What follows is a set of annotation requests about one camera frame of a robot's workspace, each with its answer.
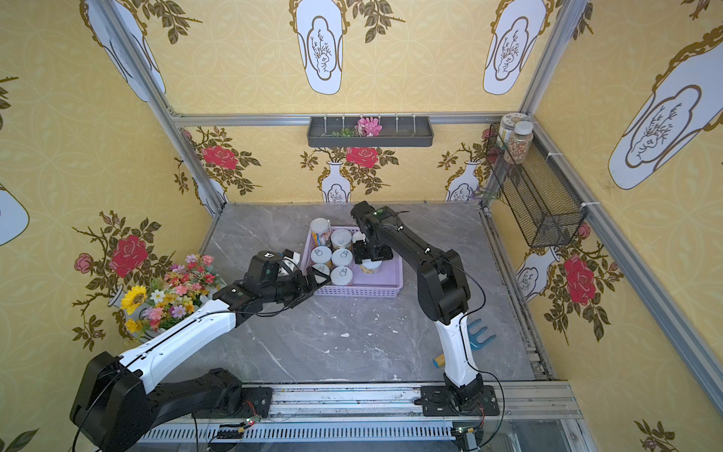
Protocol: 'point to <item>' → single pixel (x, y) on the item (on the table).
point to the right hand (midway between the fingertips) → (377, 253)
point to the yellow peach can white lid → (341, 238)
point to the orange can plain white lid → (358, 235)
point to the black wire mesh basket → (544, 203)
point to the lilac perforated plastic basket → (387, 283)
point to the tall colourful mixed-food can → (320, 232)
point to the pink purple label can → (341, 275)
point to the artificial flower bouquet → (168, 295)
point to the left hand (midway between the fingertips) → (315, 282)
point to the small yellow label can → (320, 254)
